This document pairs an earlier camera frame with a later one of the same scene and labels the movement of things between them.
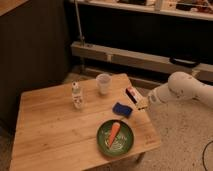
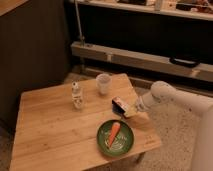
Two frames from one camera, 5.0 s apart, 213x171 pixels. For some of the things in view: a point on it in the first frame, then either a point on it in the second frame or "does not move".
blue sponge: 119,108 does not move
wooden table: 81,126 does not move
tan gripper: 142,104 -> 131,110
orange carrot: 114,131 does not move
